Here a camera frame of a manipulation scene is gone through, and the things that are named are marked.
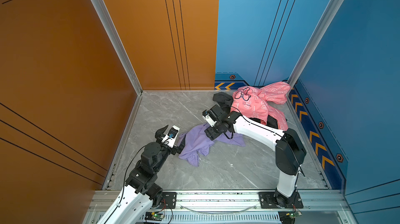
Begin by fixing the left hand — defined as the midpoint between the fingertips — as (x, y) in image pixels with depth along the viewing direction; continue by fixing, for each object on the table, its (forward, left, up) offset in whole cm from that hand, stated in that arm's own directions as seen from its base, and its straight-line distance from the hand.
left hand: (175, 129), depth 74 cm
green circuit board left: (-32, +9, -23) cm, 40 cm away
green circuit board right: (-31, -54, -21) cm, 66 cm away
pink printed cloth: (+25, -44, -9) cm, 52 cm away
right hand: (+7, -17, -12) cm, 22 cm away
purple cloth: (+2, -9, -16) cm, 18 cm away
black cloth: (+34, -28, -16) cm, 47 cm away
